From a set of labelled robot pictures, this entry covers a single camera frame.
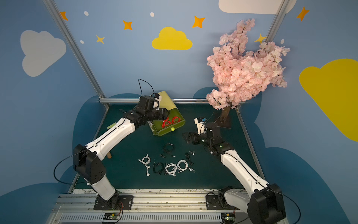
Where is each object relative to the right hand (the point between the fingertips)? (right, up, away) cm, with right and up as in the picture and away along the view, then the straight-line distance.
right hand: (190, 132), depth 80 cm
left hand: (-14, +13, +2) cm, 19 cm away
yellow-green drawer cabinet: (-21, +3, +9) cm, 24 cm away
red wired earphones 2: (-15, +5, +11) cm, 19 cm away
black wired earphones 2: (-20, -23, +7) cm, 32 cm away
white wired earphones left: (-28, -20, +10) cm, 36 cm away
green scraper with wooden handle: (-58, +3, +24) cm, 63 cm away
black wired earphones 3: (-1, -16, +12) cm, 20 cm away
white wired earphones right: (-5, -24, +6) cm, 26 cm away
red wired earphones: (-11, +6, +12) cm, 17 cm away
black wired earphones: (-14, -13, +18) cm, 26 cm away
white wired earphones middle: (-10, -24, +4) cm, 27 cm away
